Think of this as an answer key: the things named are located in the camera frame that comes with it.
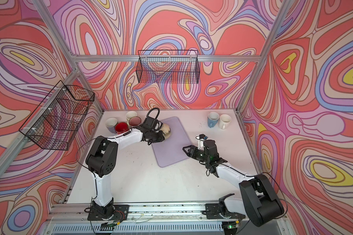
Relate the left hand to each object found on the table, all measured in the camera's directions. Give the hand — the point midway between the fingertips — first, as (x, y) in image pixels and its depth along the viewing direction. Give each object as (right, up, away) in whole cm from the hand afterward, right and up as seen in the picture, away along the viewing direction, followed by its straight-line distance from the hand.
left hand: (166, 137), depth 97 cm
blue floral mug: (+33, +12, +5) cm, 35 cm away
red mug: (-32, +7, +5) cm, 33 cm away
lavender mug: (-41, +9, +8) cm, 43 cm away
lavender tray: (+3, -9, +1) cm, 10 cm away
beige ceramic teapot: (0, +4, -1) cm, 5 cm away
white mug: (+41, +11, +5) cm, 42 cm away
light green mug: (-27, +16, +9) cm, 33 cm away
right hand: (+13, -8, -11) cm, 19 cm away
